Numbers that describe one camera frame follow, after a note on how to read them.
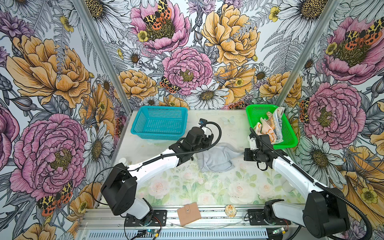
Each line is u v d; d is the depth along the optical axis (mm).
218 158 887
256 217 739
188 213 745
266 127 1044
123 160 852
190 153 577
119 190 421
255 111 1213
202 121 698
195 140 610
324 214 400
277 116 1058
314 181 449
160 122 1154
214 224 741
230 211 761
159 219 738
